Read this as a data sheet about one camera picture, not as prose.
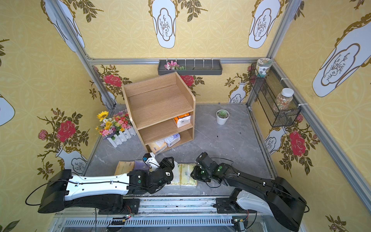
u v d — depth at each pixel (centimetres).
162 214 73
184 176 79
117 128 90
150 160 68
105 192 48
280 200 41
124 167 83
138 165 84
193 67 92
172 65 88
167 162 67
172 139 91
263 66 85
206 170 63
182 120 82
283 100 66
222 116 103
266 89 100
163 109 75
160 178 54
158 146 89
